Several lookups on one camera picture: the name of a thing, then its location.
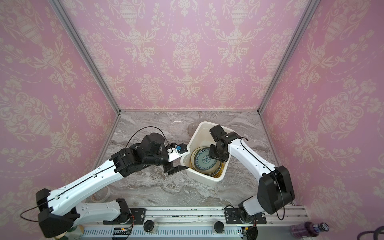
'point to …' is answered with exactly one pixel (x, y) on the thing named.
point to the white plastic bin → (202, 137)
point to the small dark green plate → (202, 161)
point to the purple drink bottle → (308, 229)
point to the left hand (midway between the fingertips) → (185, 158)
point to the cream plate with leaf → (213, 172)
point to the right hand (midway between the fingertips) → (213, 156)
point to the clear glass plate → (192, 128)
